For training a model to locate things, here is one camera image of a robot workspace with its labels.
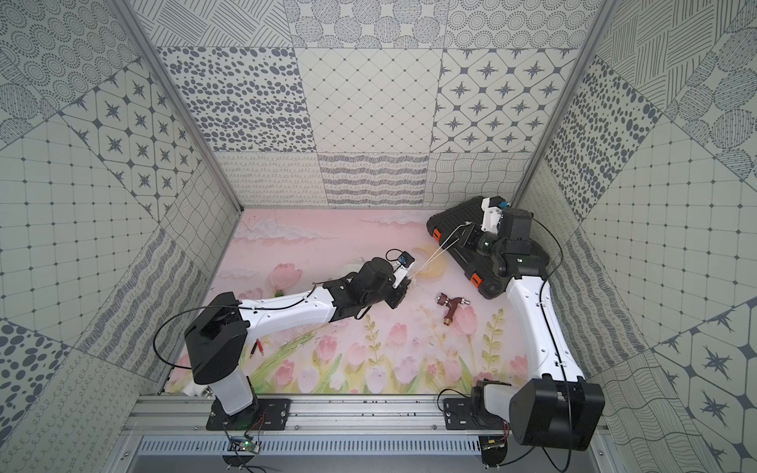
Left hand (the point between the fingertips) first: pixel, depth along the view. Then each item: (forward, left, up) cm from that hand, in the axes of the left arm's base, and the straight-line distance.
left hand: (405, 275), depth 83 cm
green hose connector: (+1, +41, -14) cm, 44 cm away
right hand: (+7, -15, +12) cm, 20 cm away
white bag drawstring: (+20, -13, -16) cm, 29 cm away
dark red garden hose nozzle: (-1, -15, -14) cm, 21 cm away
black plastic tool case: (-7, -18, +18) cm, 26 cm away
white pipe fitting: (-28, +55, -13) cm, 63 cm away
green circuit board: (-40, +38, -16) cm, 57 cm away
